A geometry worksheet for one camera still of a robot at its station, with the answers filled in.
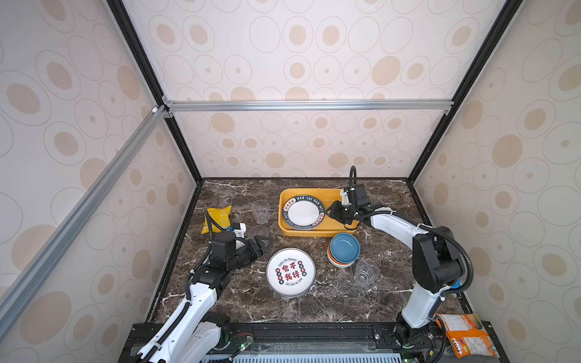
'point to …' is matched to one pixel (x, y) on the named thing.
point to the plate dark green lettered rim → (303, 212)
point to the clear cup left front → (258, 230)
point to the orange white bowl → (334, 262)
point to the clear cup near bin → (260, 209)
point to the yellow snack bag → (222, 215)
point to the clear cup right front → (366, 273)
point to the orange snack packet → (467, 334)
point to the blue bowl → (344, 248)
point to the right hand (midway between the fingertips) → (327, 211)
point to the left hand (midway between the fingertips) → (274, 242)
